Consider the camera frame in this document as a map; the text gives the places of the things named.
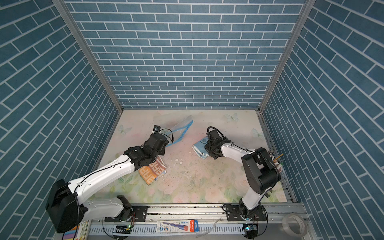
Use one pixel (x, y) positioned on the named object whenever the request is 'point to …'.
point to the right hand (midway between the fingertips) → (207, 149)
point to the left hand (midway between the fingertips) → (163, 143)
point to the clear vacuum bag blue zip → (175, 132)
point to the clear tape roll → (303, 227)
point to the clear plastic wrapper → (202, 232)
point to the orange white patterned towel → (151, 172)
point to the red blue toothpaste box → (174, 226)
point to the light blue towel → (199, 148)
